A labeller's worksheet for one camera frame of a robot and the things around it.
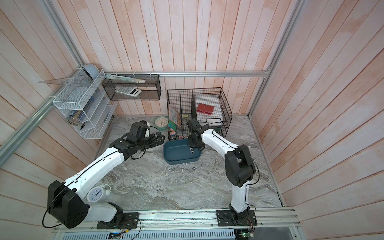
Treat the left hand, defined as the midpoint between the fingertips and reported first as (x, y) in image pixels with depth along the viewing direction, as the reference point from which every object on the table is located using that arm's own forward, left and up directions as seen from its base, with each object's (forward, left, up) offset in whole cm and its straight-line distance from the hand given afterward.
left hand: (158, 141), depth 82 cm
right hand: (+6, -18, -11) cm, 22 cm away
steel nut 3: (+7, -19, -18) cm, 27 cm away
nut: (+4, -20, -18) cm, 27 cm away
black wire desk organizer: (+40, -15, -6) cm, 43 cm away
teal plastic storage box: (+4, -11, -18) cm, 21 cm away
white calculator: (+35, +23, +8) cm, 43 cm away
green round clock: (+29, +4, -17) cm, 34 cm away
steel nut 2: (-8, -20, -18) cm, 28 cm away
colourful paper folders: (+28, -6, -11) cm, 31 cm away
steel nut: (-9, -7, -18) cm, 21 cm away
